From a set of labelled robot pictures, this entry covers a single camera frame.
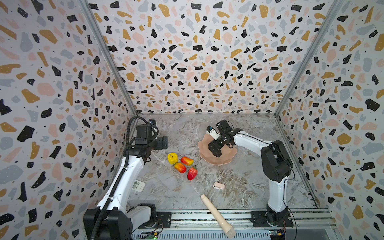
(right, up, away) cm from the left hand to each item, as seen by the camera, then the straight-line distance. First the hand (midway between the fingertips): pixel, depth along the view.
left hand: (156, 136), depth 79 cm
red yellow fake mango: (+15, -16, +13) cm, 25 cm away
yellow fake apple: (+7, -14, +11) cm, 19 cm away
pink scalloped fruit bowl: (+41, -12, +17) cm, 46 cm away
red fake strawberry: (+19, -22, +6) cm, 29 cm away
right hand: (+30, -4, +17) cm, 35 cm away
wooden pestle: (+37, -42, -12) cm, 57 cm away
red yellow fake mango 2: (+11, -19, +10) cm, 24 cm away
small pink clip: (+34, -28, +4) cm, 44 cm away
